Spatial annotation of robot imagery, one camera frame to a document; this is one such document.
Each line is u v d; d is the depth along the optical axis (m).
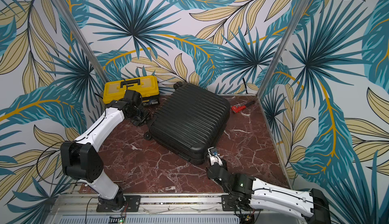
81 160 0.44
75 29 0.82
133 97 0.68
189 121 1.14
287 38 0.86
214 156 0.65
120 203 0.66
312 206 0.46
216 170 0.57
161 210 0.73
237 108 1.10
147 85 1.01
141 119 0.76
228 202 0.73
